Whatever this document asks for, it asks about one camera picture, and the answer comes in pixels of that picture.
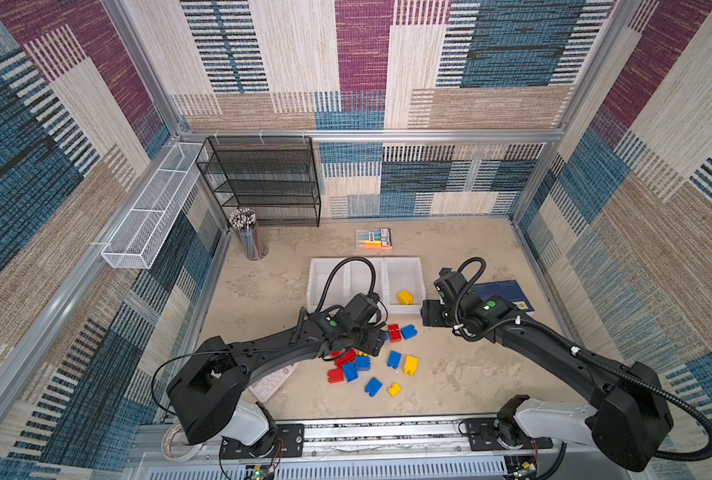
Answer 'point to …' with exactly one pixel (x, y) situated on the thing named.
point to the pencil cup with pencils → (244, 221)
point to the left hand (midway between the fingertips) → (375, 333)
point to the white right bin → (402, 274)
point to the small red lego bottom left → (335, 375)
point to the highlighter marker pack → (378, 240)
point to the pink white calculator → (265, 387)
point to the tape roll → (175, 444)
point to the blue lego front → (373, 386)
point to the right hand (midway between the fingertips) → (434, 316)
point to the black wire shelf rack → (272, 177)
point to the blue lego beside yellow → (394, 359)
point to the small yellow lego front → (394, 389)
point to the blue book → (509, 290)
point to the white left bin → (339, 286)
